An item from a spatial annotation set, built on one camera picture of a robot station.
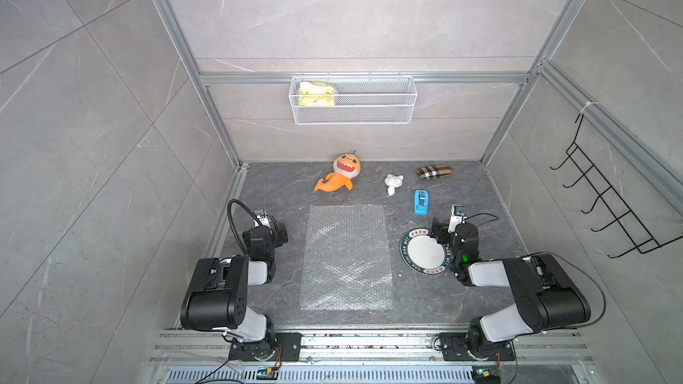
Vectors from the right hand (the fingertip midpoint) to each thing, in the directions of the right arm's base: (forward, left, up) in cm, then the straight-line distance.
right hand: (449, 219), depth 93 cm
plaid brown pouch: (+27, -2, -4) cm, 27 cm away
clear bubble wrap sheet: (-14, +37, -6) cm, 40 cm away
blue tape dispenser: (+11, +7, -4) cm, 13 cm away
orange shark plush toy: (+25, +37, +2) cm, 45 cm away
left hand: (0, +66, 0) cm, 66 cm away
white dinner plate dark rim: (-9, +9, -9) cm, 16 cm away
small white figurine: (+21, +17, -4) cm, 28 cm away
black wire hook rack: (-23, -30, +26) cm, 46 cm away
